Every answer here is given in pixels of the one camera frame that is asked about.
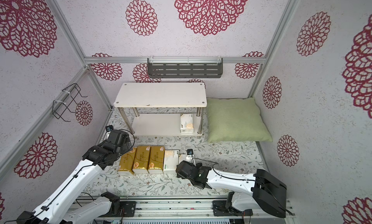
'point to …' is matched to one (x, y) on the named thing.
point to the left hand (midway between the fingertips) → (119, 145)
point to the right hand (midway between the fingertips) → (183, 167)
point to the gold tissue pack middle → (140, 162)
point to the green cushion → (235, 120)
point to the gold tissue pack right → (156, 160)
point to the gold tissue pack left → (126, 163)
